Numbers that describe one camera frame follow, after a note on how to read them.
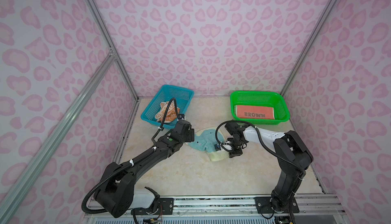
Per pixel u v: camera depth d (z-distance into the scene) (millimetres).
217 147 802
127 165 451
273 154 478
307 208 731
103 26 811
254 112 1066
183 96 1242
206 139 914
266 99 1199
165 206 732
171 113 1070
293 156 483
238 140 715
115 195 409
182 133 653
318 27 822
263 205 736
